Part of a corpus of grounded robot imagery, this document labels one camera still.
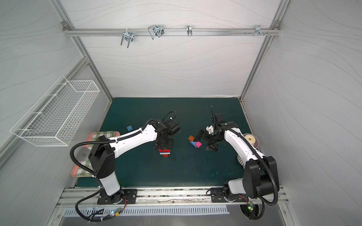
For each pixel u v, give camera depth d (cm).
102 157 45
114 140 48
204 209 70
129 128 101
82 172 80
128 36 79
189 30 78
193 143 93
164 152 84
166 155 87
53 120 68
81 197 75
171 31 77
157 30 77
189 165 88
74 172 81
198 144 90
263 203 70
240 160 81
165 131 60
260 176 42
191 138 92
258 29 76
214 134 71
